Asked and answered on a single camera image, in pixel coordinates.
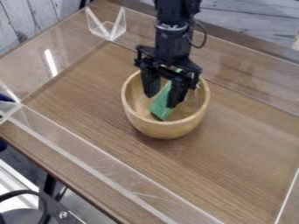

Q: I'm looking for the clear acrylic corner bracket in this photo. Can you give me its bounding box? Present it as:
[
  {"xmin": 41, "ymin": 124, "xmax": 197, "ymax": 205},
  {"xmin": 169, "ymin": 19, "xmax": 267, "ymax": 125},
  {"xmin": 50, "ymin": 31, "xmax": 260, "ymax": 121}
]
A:
[{"xmin": 85, "ymin": 7, "xmax": 127, "ymax": 41}]

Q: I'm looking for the black cable loop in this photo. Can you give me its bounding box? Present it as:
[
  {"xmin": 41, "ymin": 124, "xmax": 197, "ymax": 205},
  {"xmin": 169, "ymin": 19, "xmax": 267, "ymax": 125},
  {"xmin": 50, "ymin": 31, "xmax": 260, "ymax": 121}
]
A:
[{"xmin": 0, "ymin": 189, "xmax": 50, "ymax": 224}]

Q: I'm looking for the green rectangular block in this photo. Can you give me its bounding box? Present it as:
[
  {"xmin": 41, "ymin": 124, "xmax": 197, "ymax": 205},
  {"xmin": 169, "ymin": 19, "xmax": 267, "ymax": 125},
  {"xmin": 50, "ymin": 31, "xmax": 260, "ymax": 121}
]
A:
[{"xmin": 149, "ymin": 73, "xmax": 193, "ymax": 121}]

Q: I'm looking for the black metal base plate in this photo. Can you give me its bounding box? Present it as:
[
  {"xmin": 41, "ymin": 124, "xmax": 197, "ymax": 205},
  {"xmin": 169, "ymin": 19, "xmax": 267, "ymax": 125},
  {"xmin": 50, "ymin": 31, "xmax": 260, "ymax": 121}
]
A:
[{"xmin": 38, "ymin": 193, "xmax": 86, "ymax": 224}]

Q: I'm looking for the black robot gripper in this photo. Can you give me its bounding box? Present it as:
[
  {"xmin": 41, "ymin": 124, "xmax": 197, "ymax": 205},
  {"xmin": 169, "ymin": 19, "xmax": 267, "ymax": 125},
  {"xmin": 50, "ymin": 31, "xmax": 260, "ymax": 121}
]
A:
[{"xmin": 135, "ymin": 24, "xmax": 201, "ymax": 109}]

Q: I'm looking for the black table leg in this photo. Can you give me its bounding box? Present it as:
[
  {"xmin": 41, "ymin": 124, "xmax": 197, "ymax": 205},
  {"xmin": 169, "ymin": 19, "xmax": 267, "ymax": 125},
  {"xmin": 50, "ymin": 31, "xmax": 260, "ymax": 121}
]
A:
[{"xmin": 42, "ymin": 174, "xmax": 57, "ymax": 197}]

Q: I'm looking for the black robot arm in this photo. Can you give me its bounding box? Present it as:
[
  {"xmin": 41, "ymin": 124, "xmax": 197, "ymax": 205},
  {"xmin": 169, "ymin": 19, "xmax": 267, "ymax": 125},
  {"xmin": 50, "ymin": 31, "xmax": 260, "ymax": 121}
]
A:
[{"xmin": 135, "ymin": 0, "xmax": 201, "ymax": 109}]

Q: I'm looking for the brown wooden bowl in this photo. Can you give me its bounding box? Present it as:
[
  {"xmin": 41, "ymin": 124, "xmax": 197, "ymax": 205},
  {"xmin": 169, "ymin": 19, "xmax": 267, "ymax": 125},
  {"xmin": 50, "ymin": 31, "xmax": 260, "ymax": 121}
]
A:
[{"xmin": 121, "ymin": 71, "xmax": 211, "ymax": 139}]

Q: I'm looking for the blue object at edge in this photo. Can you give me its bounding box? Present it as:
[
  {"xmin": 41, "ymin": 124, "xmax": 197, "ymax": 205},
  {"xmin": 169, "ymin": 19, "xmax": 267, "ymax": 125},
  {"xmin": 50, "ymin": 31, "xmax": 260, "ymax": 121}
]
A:
[{"xmin": 0, "ymin": 93, "xmax": 14, "ymax": 102}]

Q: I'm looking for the clear acrylic tray wall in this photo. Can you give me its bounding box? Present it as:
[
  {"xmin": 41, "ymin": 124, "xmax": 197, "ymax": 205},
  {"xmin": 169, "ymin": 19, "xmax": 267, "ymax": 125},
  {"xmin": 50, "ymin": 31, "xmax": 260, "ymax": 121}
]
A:
[{"xmin": 0, "ymin": 84, "xmax": 225, "ymax": 224}]

